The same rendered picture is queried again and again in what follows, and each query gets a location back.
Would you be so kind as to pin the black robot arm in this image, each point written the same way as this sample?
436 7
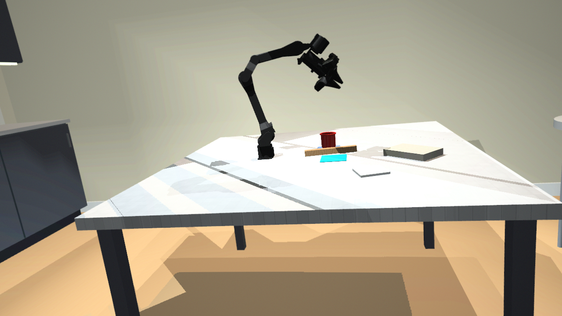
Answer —
317 45

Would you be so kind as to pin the cream flat rectangular slab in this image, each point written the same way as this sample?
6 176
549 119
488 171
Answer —
414 152

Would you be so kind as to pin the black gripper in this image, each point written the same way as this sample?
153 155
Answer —
326 79

